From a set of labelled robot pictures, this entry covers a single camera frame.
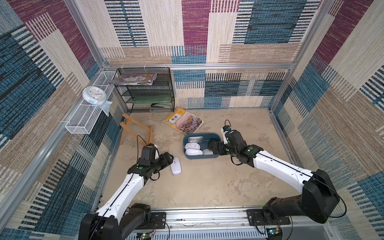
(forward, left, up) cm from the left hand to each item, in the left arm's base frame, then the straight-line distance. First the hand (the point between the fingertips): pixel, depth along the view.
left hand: (169, 158), depth 85 cm
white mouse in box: (+12, -13, -6) cm, 19 cm away
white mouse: (-2, -3, -8) cm, 8 cm away
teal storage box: (+20, -24, -9) cm, 33 cm away
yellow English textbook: (+34, -6, -7) cm, 35 cm away
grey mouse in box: (+8, -23, -8) cm, 26 cm away
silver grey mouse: (+17, -18, -7) cm, 26 cm away
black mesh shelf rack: (+49, +19, +11) cm, 54 cm away
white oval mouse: (+7, -14, -6) cm, 17 cm away
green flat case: (+39, +14, +10) cm, 43 cm away
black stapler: (+41, +11, +3) cm, 42 cm away
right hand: (+6, -27, +5) cm, 28 cm away
